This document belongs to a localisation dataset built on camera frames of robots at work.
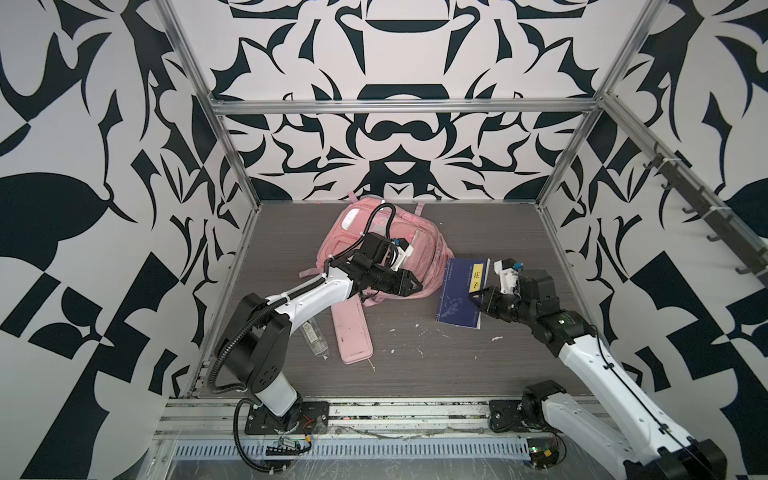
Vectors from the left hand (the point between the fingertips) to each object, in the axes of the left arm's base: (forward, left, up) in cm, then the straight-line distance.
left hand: (419, 281), depth 81 cm
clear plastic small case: (-10, +29, -13) cm, 34 cm away
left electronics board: (-34, +33, -15) cm, 50 cm away
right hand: (-5, -12, +1) cm, 13 cm away
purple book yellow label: (+2, -12, -2) cm, 13 cm away
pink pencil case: (-8, +19, -12) cm, 24 cm away
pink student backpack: (+14, -6, -8) cm, 17 cm away
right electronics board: (-37, -27, -16) cm, 49 cm away
